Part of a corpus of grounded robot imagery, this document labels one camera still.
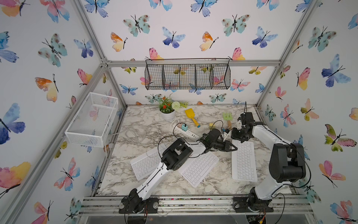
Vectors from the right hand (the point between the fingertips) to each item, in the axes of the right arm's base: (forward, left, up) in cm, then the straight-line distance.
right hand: (234, 135), depth 93 cm
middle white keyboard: (-21, +25, -7) cm, 33 cm away
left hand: (-9, -2, -1) cm, 9 cm away
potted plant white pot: (+15, +46, +7) cm, 49 cm away
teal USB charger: (+5, +33, -2) cm, 34 cm away
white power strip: (+4, +31, -6) cm, 32 cm away
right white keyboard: (-19, -4, -5) cm, 20 cm away
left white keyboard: (-21, +57, -7) cm, 61 cm away
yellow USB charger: (+12, +13, -7) cm, 19 cm away
